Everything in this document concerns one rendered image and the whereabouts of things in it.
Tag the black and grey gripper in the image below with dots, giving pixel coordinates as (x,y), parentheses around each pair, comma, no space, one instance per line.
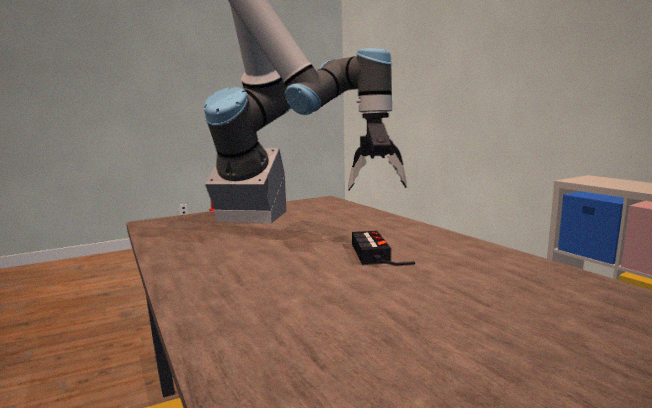
(395,158)

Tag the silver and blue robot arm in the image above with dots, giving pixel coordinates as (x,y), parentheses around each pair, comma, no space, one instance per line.
(234,115)

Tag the black power strip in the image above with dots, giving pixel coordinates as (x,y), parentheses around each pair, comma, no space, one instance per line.
(370,247)

